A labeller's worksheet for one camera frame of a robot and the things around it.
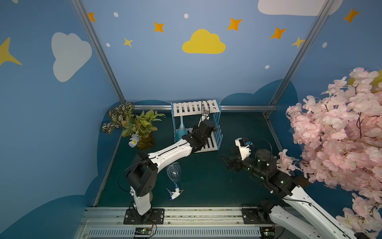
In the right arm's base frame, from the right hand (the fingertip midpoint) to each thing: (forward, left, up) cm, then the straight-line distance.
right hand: (229, 150), depth 71 cm
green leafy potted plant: (+10, +48, +2) cm, 49 cm away
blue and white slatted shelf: (+24, +19, +1) cm, 31 cm away
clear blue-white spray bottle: (-6, +28, -17) cm, 34 cm away
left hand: (+19, +13, 0) cm, 23 cm away
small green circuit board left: (-33, +41, -25) cm, 58 cm away
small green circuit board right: (-30, -21, -26) cm, 45 cm away
